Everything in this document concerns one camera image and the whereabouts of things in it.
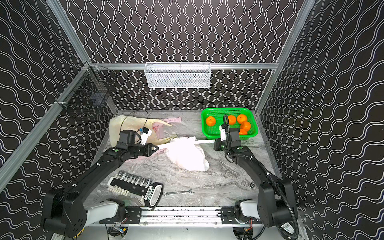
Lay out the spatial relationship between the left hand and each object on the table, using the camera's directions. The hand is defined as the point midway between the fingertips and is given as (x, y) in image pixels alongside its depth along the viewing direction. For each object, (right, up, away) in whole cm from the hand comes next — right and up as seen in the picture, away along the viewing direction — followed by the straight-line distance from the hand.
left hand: (160, 147), depth 81 cm
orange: (+30, +16, +28) cm, 44 cm away
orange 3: (+54, +12, +22) cm, 60 cm away
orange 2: (+52, +17, +26) cm, 60 cm away
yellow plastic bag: (-30, +14, +19) cm, 38 cm away
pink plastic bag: (-4, +10, +27) cm, 29 cm away
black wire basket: (-48, +32, +12) cm, 59 cm away
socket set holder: (-20, -20, +3) cm, 29 cm away
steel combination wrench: (+2, -25, +1) cm, 25 cm away
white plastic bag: (+15, -3, +4) cm, 16 cm away
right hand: (+32, +3, +8) cm, 34 cm away
